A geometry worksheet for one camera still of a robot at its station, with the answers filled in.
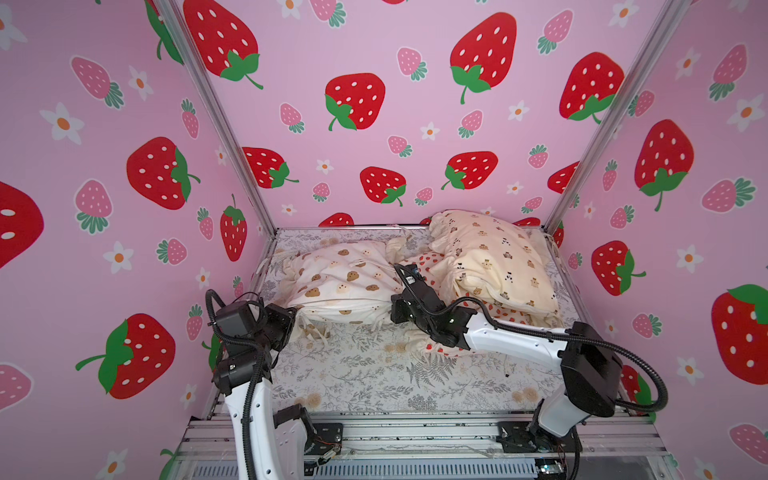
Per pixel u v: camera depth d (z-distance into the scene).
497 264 0.86
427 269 0.95
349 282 0.86
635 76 0.78
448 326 0.60
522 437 0.74
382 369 0.86
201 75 0.78
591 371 0.44
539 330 0.50
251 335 0.53
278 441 0.58
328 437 0.75
